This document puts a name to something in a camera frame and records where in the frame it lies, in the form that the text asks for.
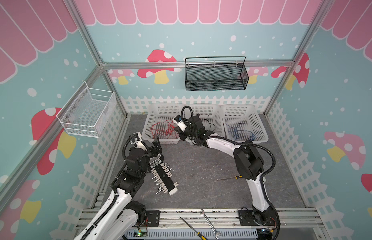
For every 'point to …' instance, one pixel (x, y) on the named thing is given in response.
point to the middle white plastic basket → (212, 113)
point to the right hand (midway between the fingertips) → (174, 127)
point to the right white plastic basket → (234, 114)
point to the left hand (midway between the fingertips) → (151, 142)
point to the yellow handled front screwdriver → (198, 234)
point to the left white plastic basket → (161, 112)
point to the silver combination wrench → (216, 233)
